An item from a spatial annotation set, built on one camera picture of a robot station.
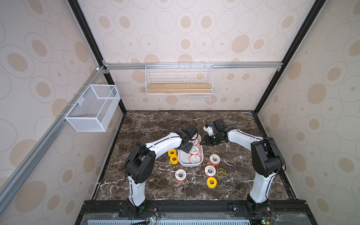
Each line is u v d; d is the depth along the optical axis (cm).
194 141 98
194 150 95
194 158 90
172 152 94
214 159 92
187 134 71
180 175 85
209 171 87
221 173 85
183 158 91
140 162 48
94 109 109
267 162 50
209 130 89
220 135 74
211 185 81
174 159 91
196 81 100
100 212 73
